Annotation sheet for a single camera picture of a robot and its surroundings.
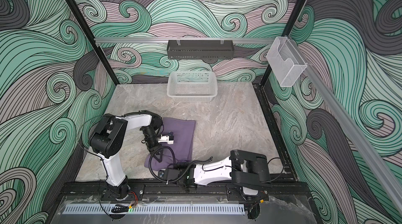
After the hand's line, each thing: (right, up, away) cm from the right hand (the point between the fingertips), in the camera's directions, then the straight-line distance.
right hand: (178, 170), depth 80 cm
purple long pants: (+1, +8, +4) cm, 9 cm away
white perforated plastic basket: (+6, +47, +39) cm, 61 cm away
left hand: (-12, +6, +3) cm, 14 cm away
